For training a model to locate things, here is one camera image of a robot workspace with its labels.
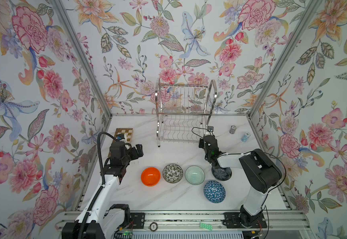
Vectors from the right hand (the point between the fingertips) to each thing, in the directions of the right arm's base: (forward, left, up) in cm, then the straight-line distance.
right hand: (205, 133), depth 97 cm
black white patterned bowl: (-24, +20, -8) cm, 33 cm away
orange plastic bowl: (-28, +33, -5) cm, 43 cm away
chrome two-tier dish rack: (+31, +13, -12) cm, 36 cm away
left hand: (-15, +39, +7) cm, 43 cm away
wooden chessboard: (+5, +53, -6) cm, 54 cm away
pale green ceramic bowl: (-25, +7, -8) cm, 27 cm away
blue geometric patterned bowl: (-34, -3, -9) cm, 35 cm away
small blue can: (+1, -29, -6) cm, 29 cm away
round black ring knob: (-51, +28, -9) cm, 59 cm away
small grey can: (+9, -22, -7) cm, 25 cm away
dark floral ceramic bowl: (-24, -9, -8) cm, 27 cm away
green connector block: (-51, +3, -8) cm, 51 cm away
